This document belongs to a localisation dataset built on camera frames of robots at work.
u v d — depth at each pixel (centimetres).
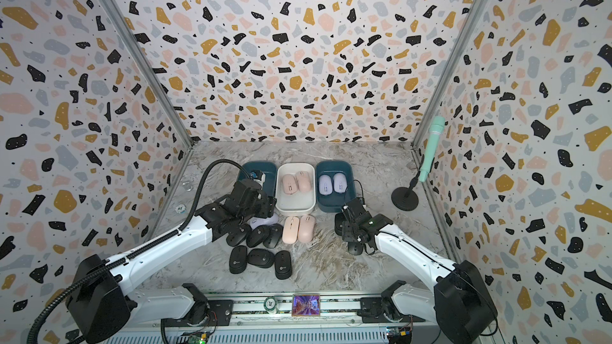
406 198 101
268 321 73
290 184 102
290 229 90
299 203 101
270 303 70
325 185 103
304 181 103
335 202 101
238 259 82
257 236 87
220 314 73
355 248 86
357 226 63
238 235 88
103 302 38
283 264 82
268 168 104
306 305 75
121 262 42
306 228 90
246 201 62
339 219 95
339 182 103
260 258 82
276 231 89
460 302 41
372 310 74
